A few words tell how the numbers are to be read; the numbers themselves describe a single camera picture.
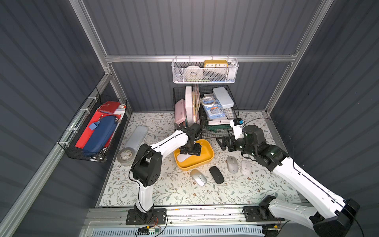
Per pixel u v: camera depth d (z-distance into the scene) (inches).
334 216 15.1
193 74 34.3
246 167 34.4
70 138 24.3
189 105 35.1
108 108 31.7
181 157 36.5
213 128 38.2
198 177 33.3
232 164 34.9
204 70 35.5
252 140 20.8
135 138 41.4
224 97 38.1
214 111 35.7
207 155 37.6
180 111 40.7
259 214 26.8
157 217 28.8
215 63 34.1
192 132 29.3
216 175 33.6
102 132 27.3
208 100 37.9
